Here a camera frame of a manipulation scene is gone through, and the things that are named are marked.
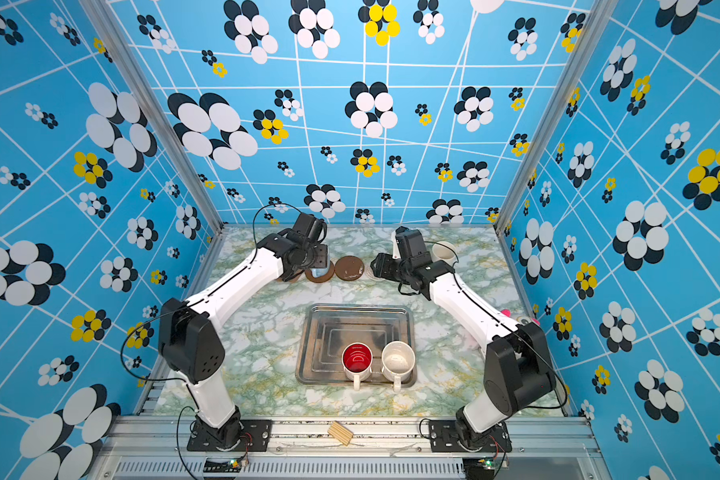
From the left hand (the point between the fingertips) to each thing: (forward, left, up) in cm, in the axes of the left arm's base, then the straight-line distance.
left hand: (320, 255), depth 89 cm
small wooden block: (-44, -8, -17) cm, 47 cm away
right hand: (-4, -18, 0) cm, 18 cm away
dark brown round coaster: (+2, +2, -16) cm, 16 cm away
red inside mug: (-26, -11, -16) cm, 32 cm away
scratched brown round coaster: (+7, -7, -16) cm, 19 cm away
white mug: (-26, -23, -16) cm, 38 cm away
